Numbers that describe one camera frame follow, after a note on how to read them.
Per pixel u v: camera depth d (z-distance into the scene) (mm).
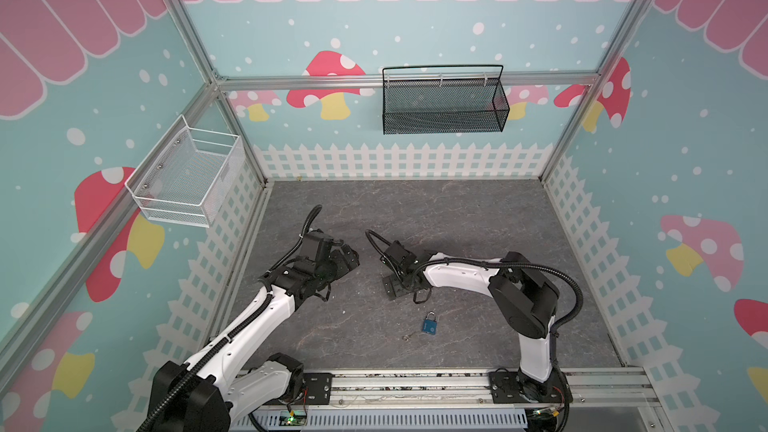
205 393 387
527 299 491
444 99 929
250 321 475
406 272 699
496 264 530
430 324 844
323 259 636
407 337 815
